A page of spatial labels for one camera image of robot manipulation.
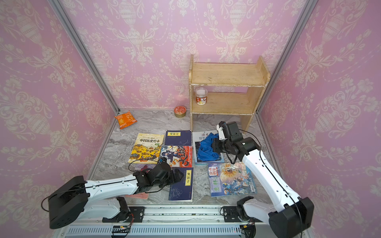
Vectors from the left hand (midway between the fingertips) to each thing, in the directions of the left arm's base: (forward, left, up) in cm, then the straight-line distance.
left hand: (180, 180), depth 82 cm
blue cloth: (+8, -13, +17) cm, 23 cm away
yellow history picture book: (+21, +24, -3) cm, 32 cm away
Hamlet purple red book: (+8, +24, -3) cm, 26 cm away
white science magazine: (+31, -10, -2) cm, 32 cm away
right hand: (+13, -18, +17) cm, 28 cm away
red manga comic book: (+16, +3, -3) cm, 16 cm away
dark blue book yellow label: (+30, +4, -3) cm, 31 cm away
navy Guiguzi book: (-5, -2, -3) cm, 5 cm away
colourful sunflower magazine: (+2, -29, -3) cm, 29 cm away
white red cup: (+42, -12, +25) cm, 51 cm away
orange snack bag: (+44, +44, 0) cm, 62 cm away
